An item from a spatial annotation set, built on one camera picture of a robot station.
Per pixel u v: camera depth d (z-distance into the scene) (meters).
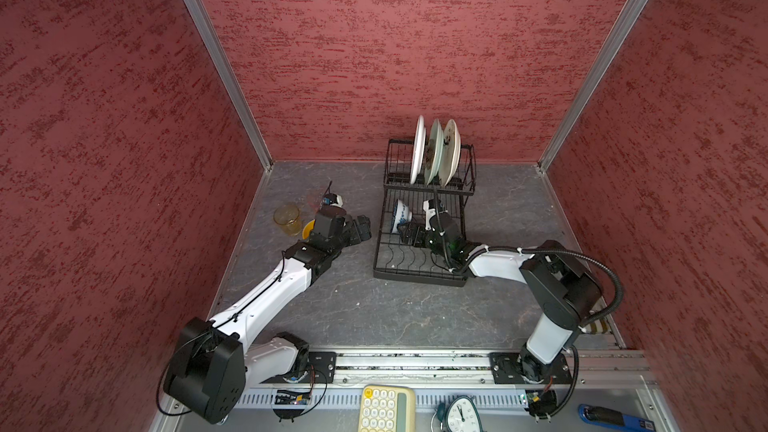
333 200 0.74
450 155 0.75
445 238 0.71
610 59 0.88
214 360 0.40
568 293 0.47
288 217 1.03
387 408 0.68
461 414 0.65
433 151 0.76
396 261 0.92
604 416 0.65
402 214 0.92
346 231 0.70
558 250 0.52
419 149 0.75
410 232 0.82
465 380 0.73
